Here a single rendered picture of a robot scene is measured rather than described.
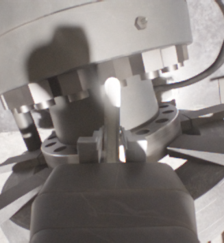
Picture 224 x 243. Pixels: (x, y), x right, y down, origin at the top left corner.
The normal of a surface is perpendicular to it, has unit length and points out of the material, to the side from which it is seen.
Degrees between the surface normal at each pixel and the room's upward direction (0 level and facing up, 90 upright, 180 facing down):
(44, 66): 5
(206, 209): 42
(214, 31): 0
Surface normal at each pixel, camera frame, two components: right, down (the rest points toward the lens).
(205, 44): -0.07, 0.28
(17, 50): -0.28, 0.32
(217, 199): 0.22, -0.40
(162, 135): 0.56, 0.07
